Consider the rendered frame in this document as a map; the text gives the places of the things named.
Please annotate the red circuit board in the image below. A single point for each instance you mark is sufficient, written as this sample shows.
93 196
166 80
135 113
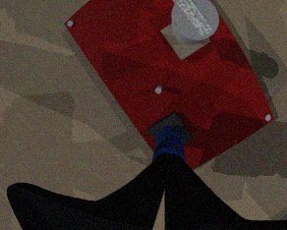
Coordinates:
196 101

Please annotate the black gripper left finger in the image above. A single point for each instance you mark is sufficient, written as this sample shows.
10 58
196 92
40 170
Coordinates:
133 207

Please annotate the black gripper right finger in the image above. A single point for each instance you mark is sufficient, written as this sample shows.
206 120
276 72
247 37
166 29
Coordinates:
191 205

